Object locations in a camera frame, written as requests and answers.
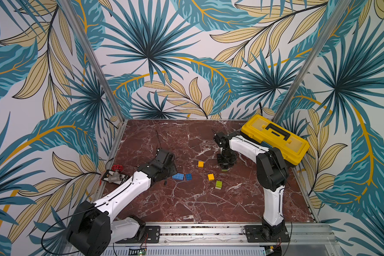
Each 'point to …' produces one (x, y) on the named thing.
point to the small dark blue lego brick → (189, 176)
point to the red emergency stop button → (117, 167)
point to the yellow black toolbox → (269, 133)
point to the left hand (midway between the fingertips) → (173, 170)
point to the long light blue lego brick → (178, 176)
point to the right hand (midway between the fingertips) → (224, 167)
